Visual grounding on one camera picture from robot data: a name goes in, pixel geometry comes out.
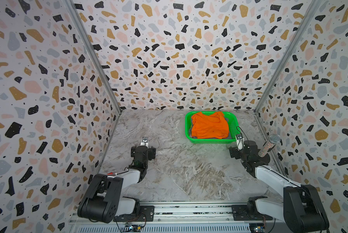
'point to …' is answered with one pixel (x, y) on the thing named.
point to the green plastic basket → (233, 122)
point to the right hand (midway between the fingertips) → (241, 144)
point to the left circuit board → (131, 228)
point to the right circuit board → (257, 227)
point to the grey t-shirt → (190, 131)
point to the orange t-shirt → (215, 125)
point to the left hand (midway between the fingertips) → (144, 146)
